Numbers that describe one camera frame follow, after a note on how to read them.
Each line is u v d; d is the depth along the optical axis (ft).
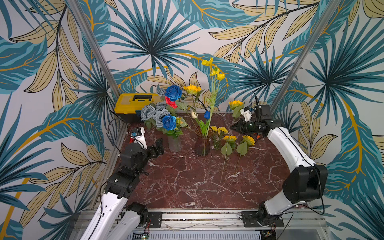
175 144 3.03
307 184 1.43
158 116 2.26
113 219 1.43
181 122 1.95
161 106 2.56
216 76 2.42
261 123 2.07
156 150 2.03
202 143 3.17
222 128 3.39
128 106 3.30
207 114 2.61
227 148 3.15
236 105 2.68
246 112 2.52
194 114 2.62
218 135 3.47
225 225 2.41
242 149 3.18
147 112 2.35
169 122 1.81
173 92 2.14
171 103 2.32
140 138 1.94
